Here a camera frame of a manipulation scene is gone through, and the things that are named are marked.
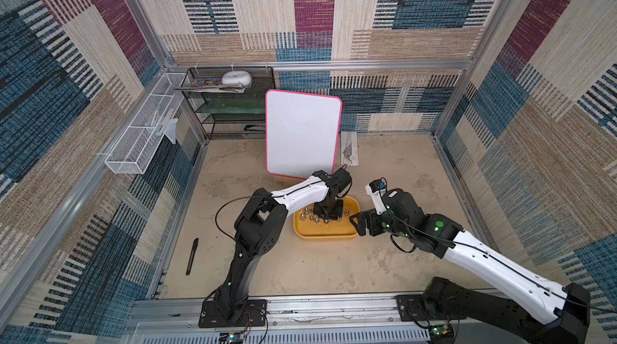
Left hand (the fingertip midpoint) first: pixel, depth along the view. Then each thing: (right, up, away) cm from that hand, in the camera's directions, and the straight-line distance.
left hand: (334, 216), depth 92 cm
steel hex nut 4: (-3, -2, 0) cm, 3 cm away
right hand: (+7, +5, -16) cm, 18 cm away
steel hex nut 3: (-8, -1, +1) cm, 9 cm away
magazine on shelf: (-46, +49, 0) cm, 68 cm away
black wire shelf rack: (-43, +47, +14) cm, 65 cm away
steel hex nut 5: (+5, +1, +2) cm, 6 cm away
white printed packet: (+9, +26, +23) cm, 36 cm away
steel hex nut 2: (-11, +2, +2) cm, 11 cm away
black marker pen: (-50, -12, -7) cm, 52 cm away
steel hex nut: (-12, 0, +1) cm, 12 cm away
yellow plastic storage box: (-10, -3, 0) cm, 11 cm away
